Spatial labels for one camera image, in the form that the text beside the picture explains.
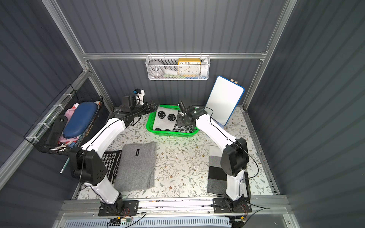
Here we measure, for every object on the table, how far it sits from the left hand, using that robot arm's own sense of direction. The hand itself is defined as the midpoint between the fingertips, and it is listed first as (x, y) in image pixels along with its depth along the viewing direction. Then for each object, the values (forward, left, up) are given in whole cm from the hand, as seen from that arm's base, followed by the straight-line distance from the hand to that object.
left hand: (157, 105), depth 84 cm
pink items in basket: (-26, +40, +2) cm, 48 cm away
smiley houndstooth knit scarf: (+7, -2, -22) cm, 23 cm away
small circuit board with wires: (-55, +19, -30) cm, 65 cm away
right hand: (-5, -17, -7) cm, 19 cm away
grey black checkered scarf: (-37, -35, -26) cm, 57 cm away
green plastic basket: (+3, +8, -20) cm, 22 cm away
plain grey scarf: (-29, +13, -25) cm, 40 cm away
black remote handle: (-24, +41, +7) cm, 49 cm away
